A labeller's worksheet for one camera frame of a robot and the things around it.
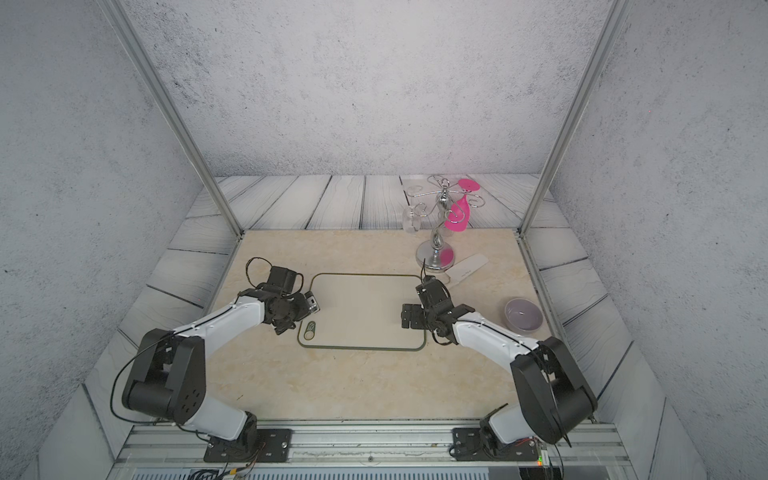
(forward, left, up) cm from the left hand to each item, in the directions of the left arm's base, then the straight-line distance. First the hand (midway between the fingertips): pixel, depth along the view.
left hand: (313, 312), depth 92 cm
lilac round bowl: (-1, -65, -2) cm, 65 cm away
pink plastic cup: (+29, -47, +14) cm, 57 cm away
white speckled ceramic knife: (+19, -50, -4) cm, 54 cm away
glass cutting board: (+3, -15, -4) cm, 15 cm away
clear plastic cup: (+33, -32, +7) cm, 46 cm away
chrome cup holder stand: (+24, -39, +22) cm, 51 cm away
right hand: (-3, -32, +2) cm, 32 cm away
